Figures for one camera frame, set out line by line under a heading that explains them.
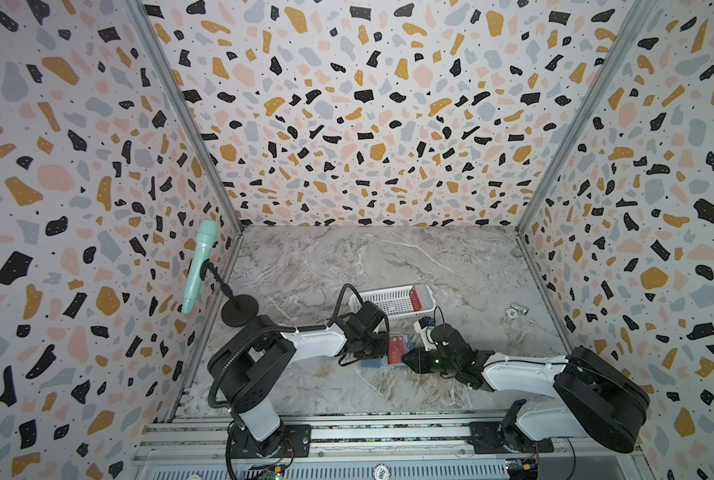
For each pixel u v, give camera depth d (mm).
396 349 881
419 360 761
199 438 749
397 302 1001
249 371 448
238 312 961
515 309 985
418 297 958
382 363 856
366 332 741
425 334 811
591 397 433
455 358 675
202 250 741
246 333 485
